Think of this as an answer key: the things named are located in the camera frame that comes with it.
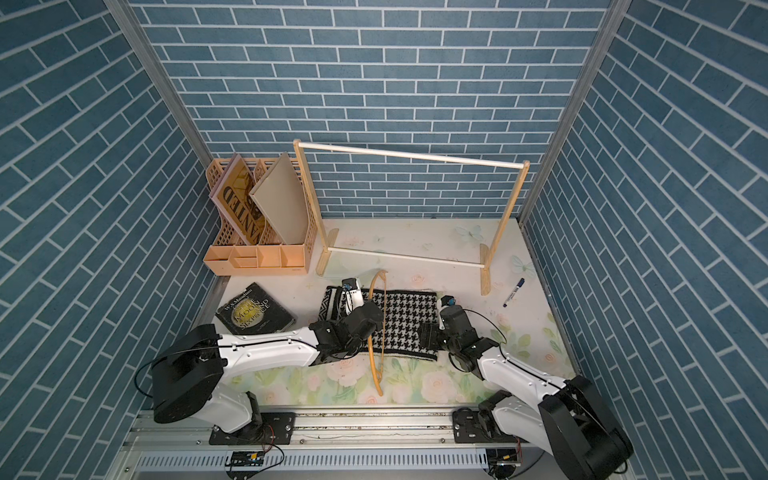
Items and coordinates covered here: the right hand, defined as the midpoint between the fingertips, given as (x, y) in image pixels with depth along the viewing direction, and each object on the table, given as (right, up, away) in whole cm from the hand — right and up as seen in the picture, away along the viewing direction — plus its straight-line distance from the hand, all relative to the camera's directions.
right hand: (429, 331), depth 88 cm
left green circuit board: (-47, -27, -16) cm, 56 cm away
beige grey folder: (-49, +43, +13) cm, 67 cm away
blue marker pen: (+30, +10, +11) cm, 33 cm away
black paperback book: (-55, +5, +5) cm, 56 cm away
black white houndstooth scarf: (-7, +5, +5) cm, 10 cm away
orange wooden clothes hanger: (-15, -10, -6) cm, 19 cm away
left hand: (-13, +8, -4) cm, 16 cm away
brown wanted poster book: (-62, +41, +5) cm, 74 cm away
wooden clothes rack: (+22, +22, +19) cm, 36 cm away
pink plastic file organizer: (-55, +22, +17) cm, 61 cm away
